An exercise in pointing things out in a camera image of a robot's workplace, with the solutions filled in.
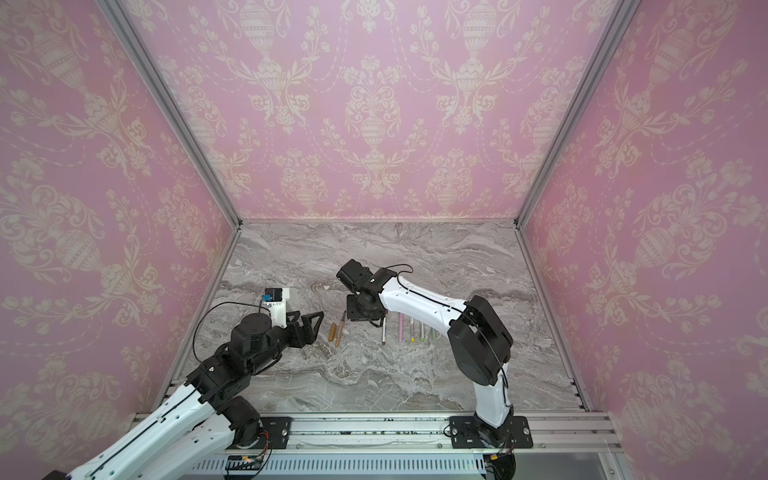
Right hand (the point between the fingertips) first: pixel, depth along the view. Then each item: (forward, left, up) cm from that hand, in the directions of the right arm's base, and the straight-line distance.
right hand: (357, 314), depth 86 cm
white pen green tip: (-5, -19, -8) cm, 21 cm away
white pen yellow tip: (-4, -16, -8) cm, 18 cm away
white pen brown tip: (-11, -8, +13) cm, 19 cm away
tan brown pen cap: (-2, +9, -8) cm, 12 cm away
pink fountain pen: (-1, -13, -8) cm, 15 cm away
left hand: (-5, +10, +9) cm, 15 cm away
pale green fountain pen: (-3, -22, -8) cm, 24 cm away
